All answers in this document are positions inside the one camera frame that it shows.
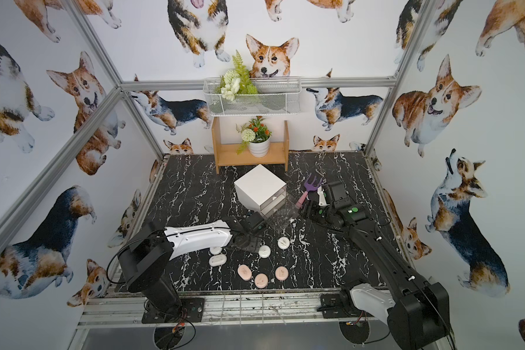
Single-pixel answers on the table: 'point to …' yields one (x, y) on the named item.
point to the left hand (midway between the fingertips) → (250, 237)
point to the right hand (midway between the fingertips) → (309, 208)
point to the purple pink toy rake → (308, 187)
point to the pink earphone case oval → (244, 272)
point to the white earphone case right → (283, 243)
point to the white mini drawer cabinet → (261, 190)
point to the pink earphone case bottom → (261, 281)
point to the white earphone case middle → (264, 251)
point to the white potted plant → (257, 135)
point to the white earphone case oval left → (217, 260)
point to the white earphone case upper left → (216, 250)
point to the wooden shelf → (226, 154)
